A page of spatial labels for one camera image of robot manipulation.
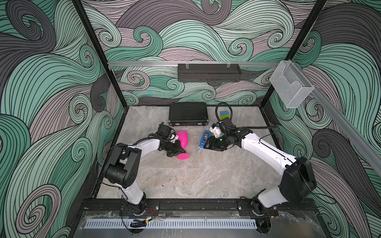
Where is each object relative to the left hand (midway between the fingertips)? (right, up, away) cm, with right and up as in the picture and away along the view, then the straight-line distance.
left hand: (185, 151), depth 87 cm
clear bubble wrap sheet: (-14, -9, +1) cm, 17 cm away
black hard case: (+2, +23, +31) cm, 38 cm away
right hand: (+11, +3, -7) cm, 13 cm away
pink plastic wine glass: (-1, +8, +4) cm, 9 cm away
